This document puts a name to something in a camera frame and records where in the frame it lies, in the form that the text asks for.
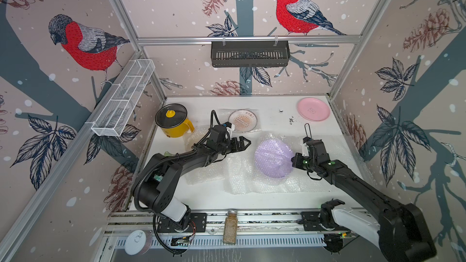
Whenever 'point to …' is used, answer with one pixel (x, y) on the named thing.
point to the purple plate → (273, 157)
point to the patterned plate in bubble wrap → (244, 120)
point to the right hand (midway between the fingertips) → (291, 156)
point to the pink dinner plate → (313, 109)
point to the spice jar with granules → (230, 228)
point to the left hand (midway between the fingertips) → (248, 141)
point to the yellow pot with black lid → (172, 119)
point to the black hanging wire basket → (250, 54)
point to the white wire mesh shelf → (114, 118)
